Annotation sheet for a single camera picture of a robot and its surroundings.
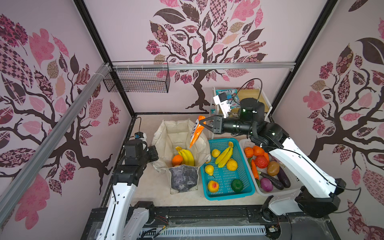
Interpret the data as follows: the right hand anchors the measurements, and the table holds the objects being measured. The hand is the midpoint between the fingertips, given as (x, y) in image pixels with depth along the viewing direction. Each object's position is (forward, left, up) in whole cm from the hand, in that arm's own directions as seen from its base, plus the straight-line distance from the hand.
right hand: (201, 120), depth 55 cm
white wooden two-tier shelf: (+35, -36, -15) cm, 53 cm away
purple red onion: (-12, -35, -39) cm, 54 cm away
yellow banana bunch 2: (+6, -15, -43) cm, 46 cm away
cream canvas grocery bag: (+18, +19, -33) cm, 42 cm away
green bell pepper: (-11, -20, -41) cm, 47 cm away
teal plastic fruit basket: (-4, -16, -45) cm, 48 cm away
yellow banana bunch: (+6, +8, -40) cm, 41 cm away
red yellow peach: (-12, -7, -40) cm, 42 cm away
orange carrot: (-2, -33, -43) cm, 54 cm away
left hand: (+1, +23, -24) cm, 33 cm away
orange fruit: (+2, +13, -37) cm, 40 cm away
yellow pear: (+9, -10, -41) cm, 43 cm away
